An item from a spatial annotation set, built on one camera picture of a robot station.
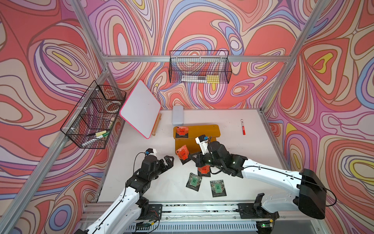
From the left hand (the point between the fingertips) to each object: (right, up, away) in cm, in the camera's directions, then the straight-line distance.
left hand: (170, 161), depth 82 cm
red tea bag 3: (+20, -7, +5) cm, 22 cm away
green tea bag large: (+27, -15, -1) cm, 31 cm away
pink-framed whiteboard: (-16, +29, -1) cm, 34 cm away
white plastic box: (+2, +28, +33) cm, 43 cm away
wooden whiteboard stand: (-13, +21, +23) cm, 34 cm away
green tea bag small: (+13, -12, +1) cm, 18 cm away
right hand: (+11, +2, -7) cm, 14 cm away
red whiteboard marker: (+52, +19, +26) cm, 61 cm away
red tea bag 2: (+7, +5, -5) cm, 10 cm away
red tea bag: (+6, +16, +7) cm, 19 cm away
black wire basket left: (-41, +21, -8) cm, 46 cm away
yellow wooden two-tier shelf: (+25, +17, +8) cm, 31 cm away
